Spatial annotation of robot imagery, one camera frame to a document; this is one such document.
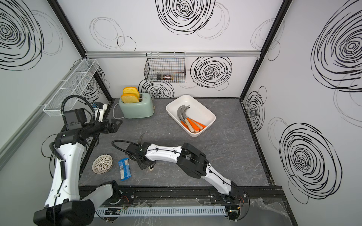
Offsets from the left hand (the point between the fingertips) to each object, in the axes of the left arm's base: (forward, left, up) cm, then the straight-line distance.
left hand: (113, 120), depth 73 cm
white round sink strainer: (-14, +11, -26) cm, 32 cm away
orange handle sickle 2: (+14, -49, -22) cm, 56 cm away
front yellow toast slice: (+24, 0, -7) cm, 25 cm away
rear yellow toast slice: (+30, 0, -5) cm, 30 cm away
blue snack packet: (-16, -3, -26) cm, 31 cm away
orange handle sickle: (+14, -43, -21) cm, 50 cm away
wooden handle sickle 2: (+12, -41, -20) cm, 47 cm away
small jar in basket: (+31, -24, +5) cm, 40 cm away
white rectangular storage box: (+28, -47, -24) cm, 60 cm away
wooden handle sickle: (-16, -18, -25) cm, 35 cm away
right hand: (-12, -15, -27) cm, 33 cm away
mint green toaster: (+22, -9, -15) cm, 29 cm away
